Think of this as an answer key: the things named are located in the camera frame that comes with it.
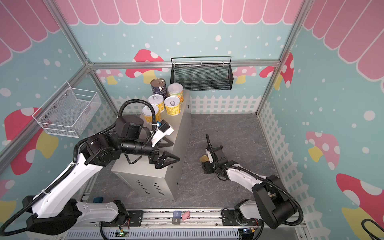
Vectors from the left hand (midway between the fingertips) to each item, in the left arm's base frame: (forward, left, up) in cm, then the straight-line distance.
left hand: (173, 155), depth 57 cm
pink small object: (-15, -4, -34) cm, 37 cm away
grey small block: (-17, 0, -33) cm, 37 cm away
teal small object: (-9, +43, -35) cm, 56 cm away
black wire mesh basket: (+60, -11, -1) cm, 61 cm away
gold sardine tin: (+15, -13, -31) cm, 37 cm away
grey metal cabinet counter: (-8, +2, -5) cm, 10 cm away
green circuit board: (-23, +27, -38) cm, 52 cm away
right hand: (+12, -15, -32) cm, 38 cm away
